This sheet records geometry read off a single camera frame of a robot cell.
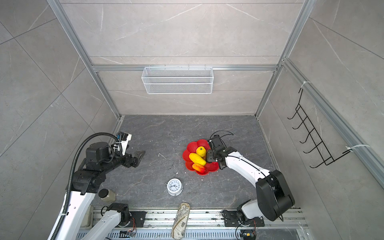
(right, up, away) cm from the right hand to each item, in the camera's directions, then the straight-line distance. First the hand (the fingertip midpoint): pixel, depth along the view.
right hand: (214, 153), depth 90 cm
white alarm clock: (-23, -18, -8) cm, 30 cm away
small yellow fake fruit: (-8, +1, +3) cm, 9 cm away
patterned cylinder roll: (-19, -29, -20) cm, 40 cm away
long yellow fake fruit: (-11, -4, +1) cm, 11 cm away
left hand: (-41, +7, -20) cm, 46 cm away
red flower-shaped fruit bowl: (-14, +2, +8) cm, 16 cm away
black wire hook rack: (+42, +5, -27) cm, 50 cm away
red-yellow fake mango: (-9, -9, -3) cm, 13 cm away
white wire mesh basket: (-24, +48, +11) cm, 55 cm away
